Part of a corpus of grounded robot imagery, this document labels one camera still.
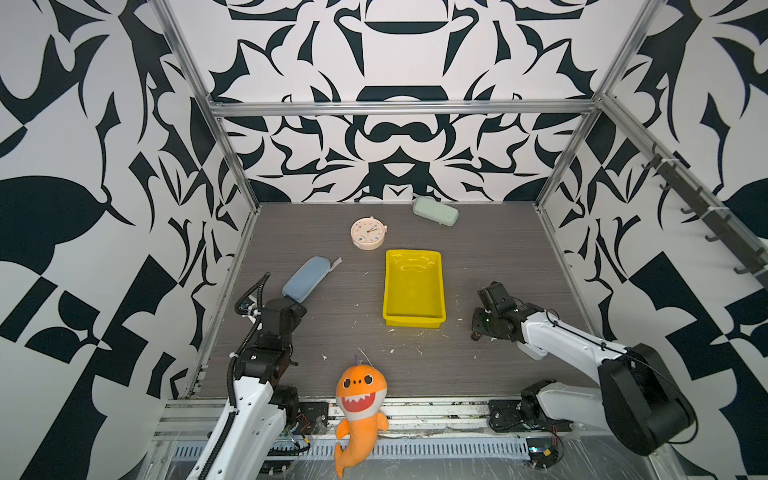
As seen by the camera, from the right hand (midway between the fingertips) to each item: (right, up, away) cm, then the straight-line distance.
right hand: (479, 320), depth 89 cm
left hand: (-55, +7, -9) cm, 56 cm away
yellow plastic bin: (-19, +7, +7) cm, 21 cm away
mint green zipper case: (-5, +33, +25) cm, 42 cm away
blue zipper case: (-52, +11, +8) cm, 54 cm away
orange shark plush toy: (-33, -12, -19) cm, 40 cm away
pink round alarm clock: (-34, +26, +19) cm, 46 cm away
